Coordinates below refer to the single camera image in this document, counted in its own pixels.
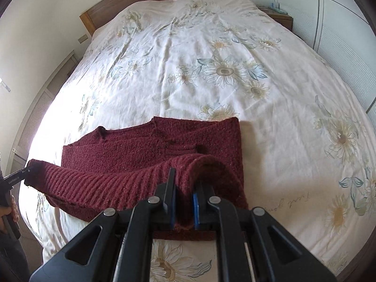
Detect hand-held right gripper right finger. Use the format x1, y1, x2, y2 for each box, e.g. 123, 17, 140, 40
192, 180, 338, 282

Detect person's dark clothing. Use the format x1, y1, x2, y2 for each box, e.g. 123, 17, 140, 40
0, 231, 29, 282

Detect white wardrobe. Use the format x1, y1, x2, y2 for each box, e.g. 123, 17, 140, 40
270, 0, 376, 115

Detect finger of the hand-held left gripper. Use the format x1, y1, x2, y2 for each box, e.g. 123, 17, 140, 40
0, 167, 31, 189

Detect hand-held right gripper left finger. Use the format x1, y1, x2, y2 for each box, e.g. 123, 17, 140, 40
29, 167, 177, 282

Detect white floral bed blanket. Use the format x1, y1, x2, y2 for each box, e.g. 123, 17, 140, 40
19, 0, 376, 282

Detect clear glass tray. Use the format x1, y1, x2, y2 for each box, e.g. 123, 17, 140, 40
266, 2, 287, 14

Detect wooden nightstand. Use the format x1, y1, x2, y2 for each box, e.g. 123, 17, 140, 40
264, 7, 294, 31

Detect dark red knit sweater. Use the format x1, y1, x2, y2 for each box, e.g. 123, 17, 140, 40
25, 117, 250, 241

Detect wooden headboard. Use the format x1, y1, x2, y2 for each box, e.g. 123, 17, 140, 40
79, 0, 241, 40

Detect person's left hand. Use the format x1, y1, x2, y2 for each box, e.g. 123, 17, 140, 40
0, 196, 20, 232

